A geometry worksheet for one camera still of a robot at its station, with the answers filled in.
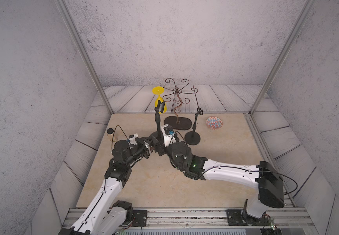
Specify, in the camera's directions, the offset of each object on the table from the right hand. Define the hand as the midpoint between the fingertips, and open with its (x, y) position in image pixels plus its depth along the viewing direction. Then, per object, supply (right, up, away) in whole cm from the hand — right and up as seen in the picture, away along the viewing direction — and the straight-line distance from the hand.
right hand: (158, 134), depth 69 cm
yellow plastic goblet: (-2, +25, +20) cm, 32 cm away
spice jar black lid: (-35, 0, +29) cm, 46 cm away
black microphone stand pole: (+20, +4, +26) cm, 33 cm away
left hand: (+1, -2, +1) cm, 2 cm away
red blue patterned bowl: (+37, +5, +42) cm, 57 cm away
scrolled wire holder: (+10, +25, +22) cm, 34 cm away
